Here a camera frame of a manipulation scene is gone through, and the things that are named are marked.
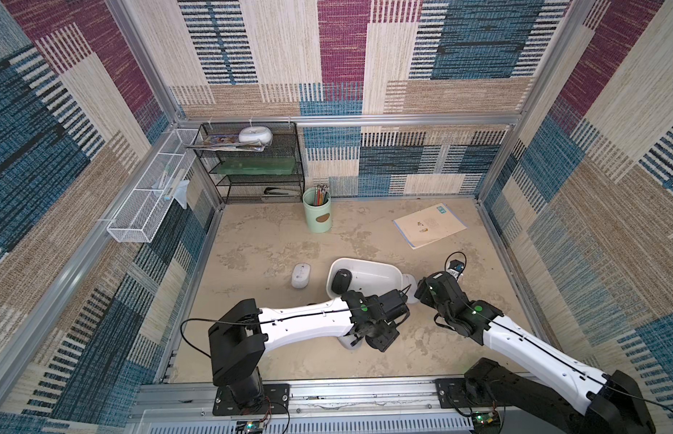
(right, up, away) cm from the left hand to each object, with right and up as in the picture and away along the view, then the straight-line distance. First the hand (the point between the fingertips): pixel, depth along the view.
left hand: (385, 331), depth 77 cm
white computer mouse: (-26, +13, +17) cm, 34 cm away
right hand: (+14, +12, +7) cm, 20 cm away
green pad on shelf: (-41, +50, +17) cm, 67 cm away
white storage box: (-3, +12, +17) cm, 21 cm away
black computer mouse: (-12, +11, +17) cm, 23 cm away
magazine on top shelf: (-50, +57, +15) cm, 78 cm away
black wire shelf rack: (-52, +46, +42) cm, 81 cm away
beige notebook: (+25, +30, +35) cm, 52 cm away
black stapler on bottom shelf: (-37, +43, +34) cm, 66 cm away
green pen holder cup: (-21, +38, +25) cm, 50 cm away
